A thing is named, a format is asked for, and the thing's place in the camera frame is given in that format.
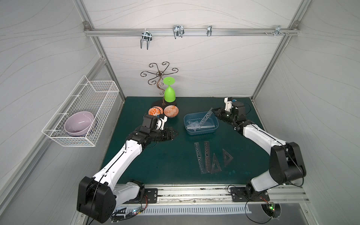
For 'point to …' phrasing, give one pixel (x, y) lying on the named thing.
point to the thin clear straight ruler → (188, 127)
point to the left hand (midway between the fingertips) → (175, 134)
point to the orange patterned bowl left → (155, 110)
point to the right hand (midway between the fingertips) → (211, 108)
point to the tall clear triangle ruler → (216, 167)
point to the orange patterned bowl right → (171, 111)
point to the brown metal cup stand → (159, 75)
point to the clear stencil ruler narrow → (206, 157)
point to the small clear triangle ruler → (227, 157)
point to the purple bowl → (78, 123)
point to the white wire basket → (98, 97)
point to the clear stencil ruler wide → (199, 157)
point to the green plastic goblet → (169, 94)
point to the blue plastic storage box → (199, 116)
